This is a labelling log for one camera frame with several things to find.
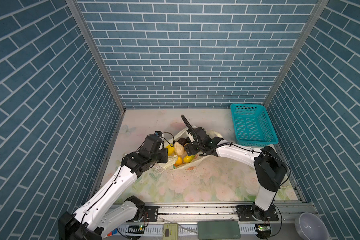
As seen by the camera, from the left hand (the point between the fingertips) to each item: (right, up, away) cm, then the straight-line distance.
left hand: (167, 152), depth 77 cm
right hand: (+11, +3, +12) cm, 17 cm away
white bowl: (+69, -34, -7) cm, 78 cm away
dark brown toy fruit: (+7, +3, +19) cm, 21 cm away
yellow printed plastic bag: (+4, +8, 0) cm, 9 cm away
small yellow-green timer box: (+3, -35, -9) cm, 36 cm away
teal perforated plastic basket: (+60, +12, +34) cm, 70 cm away
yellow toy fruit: (0, -1, +15) cm, 16 cm away
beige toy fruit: (+5, -1, +14) cm, 15 cm away
